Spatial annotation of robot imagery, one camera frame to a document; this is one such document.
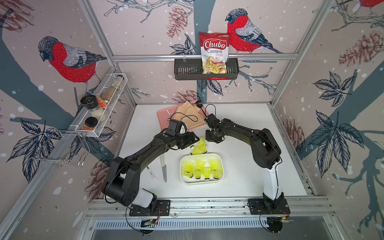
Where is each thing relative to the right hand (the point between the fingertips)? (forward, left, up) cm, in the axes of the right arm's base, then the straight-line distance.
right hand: (207, 138), depth 97 cm
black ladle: (+31, +6, 0) cm, 32 cm away
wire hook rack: (-23, +61, +21) cm, 69 cm away
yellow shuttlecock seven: (-4, +4, 0) cm, 6 cm away
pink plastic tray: (+22, +32, -1) cm, 39 cm away
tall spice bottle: (+6, +53, +34) cm, 63 cm away
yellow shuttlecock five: (-23, +6, 0) cm, 23 cm away
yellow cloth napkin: (+23, +14, 0) cm, 27 cm away
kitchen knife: (-19, +26, -3) cm, 33 cm away
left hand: (-7, +6, +12) cm, 15 cm away
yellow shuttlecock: (-21, +11, +1) cm, 24 cm away
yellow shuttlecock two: (-20, -5, +1) cm, 21 cm away
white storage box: (-26, +11, -1) cm, 29 cm away
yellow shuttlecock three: (-23, 0, +1) cm, 23 cm away
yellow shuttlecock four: (-18, +5, 0) cm, 19 cm away
